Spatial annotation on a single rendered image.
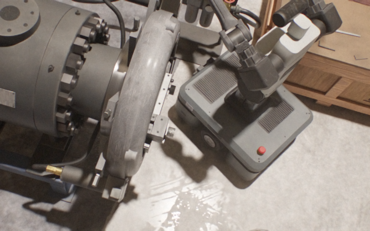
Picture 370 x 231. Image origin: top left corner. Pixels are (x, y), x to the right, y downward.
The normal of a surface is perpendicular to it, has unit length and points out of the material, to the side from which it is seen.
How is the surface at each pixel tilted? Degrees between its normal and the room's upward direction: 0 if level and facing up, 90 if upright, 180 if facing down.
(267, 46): 0
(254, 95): 90
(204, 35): 0
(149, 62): 10
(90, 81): 31
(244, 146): 0
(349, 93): 90
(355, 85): 90
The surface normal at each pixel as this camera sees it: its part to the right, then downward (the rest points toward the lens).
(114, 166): -0.21, 0.77
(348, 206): 0.14, -0.44
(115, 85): 0.00, 0.00
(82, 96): -0.20, 0.46
